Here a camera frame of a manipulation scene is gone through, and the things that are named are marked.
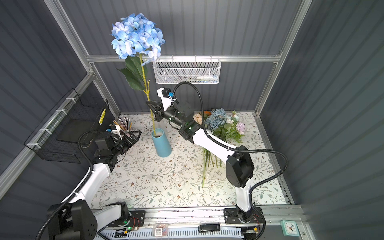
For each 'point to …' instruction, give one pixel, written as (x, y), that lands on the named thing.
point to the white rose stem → (207, 154)
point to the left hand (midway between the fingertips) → (136, 135)
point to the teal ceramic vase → (162, 144)
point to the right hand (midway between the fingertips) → (148, 104)
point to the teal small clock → (290, 228)
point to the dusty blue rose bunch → (216, 119)
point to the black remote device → (209, 227)
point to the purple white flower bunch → (232, 130)
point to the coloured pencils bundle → (125, 124)
